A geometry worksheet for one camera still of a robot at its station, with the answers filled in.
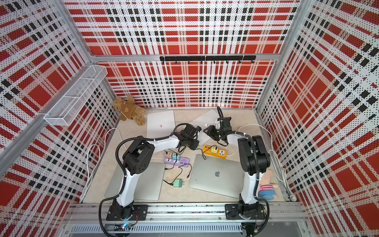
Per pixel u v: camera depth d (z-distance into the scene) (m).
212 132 0.89
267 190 0.75
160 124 1.09
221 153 0.93
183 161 0.89
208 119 1.15
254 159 0.48
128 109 1.11
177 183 0.81
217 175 0.86
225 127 0.80
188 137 0.81
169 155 0.87
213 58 0.88
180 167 0.84
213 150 0.90
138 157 0.55
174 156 0.86
